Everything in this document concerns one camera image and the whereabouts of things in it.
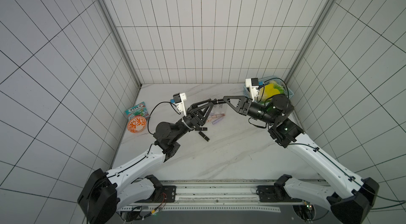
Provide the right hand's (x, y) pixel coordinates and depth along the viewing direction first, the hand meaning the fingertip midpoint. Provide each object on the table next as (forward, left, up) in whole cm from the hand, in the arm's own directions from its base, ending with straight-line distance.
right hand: (218, 103), depth 57 cm
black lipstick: (+10, +9, -40) cm, 42 cm away
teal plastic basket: (+50, -37, -35) cm, 71 cm away
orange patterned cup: (+10, +49, -37) cm, 62 cm away
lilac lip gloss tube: (+17, -1, -40) cm, 43 cm away
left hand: (+1, +2, -2) cm, 3 cm away
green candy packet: (+20, +51, -38) cm, 67 cm away
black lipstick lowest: (+6, +7, -40) cm, 41 cm away
